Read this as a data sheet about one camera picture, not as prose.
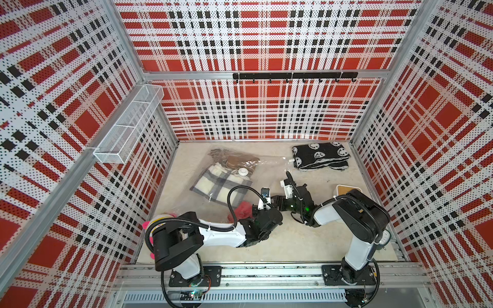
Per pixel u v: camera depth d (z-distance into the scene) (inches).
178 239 18.9
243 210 32.9
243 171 38.8
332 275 28.9
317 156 41.9
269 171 38.8
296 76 35.4
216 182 37.5
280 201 32.3
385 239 31.3
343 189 36.6
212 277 29.0
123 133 28.8
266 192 27.5
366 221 19.0
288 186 32.8
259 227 24.6
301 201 28.8
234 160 40.8
